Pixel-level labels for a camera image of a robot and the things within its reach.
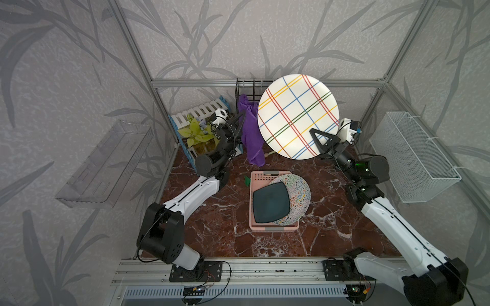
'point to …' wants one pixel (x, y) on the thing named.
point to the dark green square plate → (270, 203)
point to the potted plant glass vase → (199, 136)
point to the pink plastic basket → (259, 179)
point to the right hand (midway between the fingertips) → (310, 135)
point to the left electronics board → (193, 291)
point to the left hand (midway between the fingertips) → (249, 119)
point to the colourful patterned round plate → (300, 198)
